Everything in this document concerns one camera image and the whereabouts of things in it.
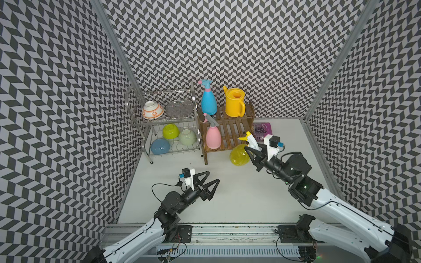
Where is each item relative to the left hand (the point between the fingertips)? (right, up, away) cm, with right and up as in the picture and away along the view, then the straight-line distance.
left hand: (214, 178), depth 71 cm
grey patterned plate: (-19, +33, +13) cm, 40 cm away
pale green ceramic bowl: (-17, +18, +25) cm, 35 cm away
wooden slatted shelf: (+10, +23, +25) cm, 35 cm away
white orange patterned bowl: (-31, +31, +8) cm, 45 cm away
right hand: (+14, +14, -6) cm, 20 cm away
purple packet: (+29, +22, +34) cm, 50 cm away
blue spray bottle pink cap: (-3, +36, +9) cm, 37 cm away
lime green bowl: (-28, +21, +28) cm, 44 cm away
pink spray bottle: (-1, +17, +9) cm, 19 cm away
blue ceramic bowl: (-31, +12, +19) cm, 38 cm away
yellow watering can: (+10, +34, +7) cm, 36 cm away
